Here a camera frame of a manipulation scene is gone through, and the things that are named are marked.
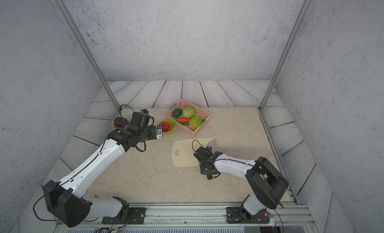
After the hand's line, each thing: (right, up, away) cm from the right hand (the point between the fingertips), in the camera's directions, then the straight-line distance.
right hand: (207, 169), depth 88 cm
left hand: (-26, +23, -8) cm, 36 cm away
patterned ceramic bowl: (-57, +29, +22) cm, 67 cm away
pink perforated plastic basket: (0, +32, +24) cm, 40 cm away
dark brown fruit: (-60, +27, +17) cm, 68 cm away
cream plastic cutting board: (-15, +8, +9) cm, 19 cm away
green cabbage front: (-7, +27, +14) cm, 31 cm away
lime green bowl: (-24, +21, +14) cm, 35 cm away
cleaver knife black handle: (+4, +13, +14) cm, 19 cm away
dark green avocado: (-21, +34, +27) cm, 48 cm away
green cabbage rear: (-12, +34, +22) cm, 43 cm away
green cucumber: (-15, +26, +20) cm, 36 cm away
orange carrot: (-18, +28, +26) cm, 42 cm away
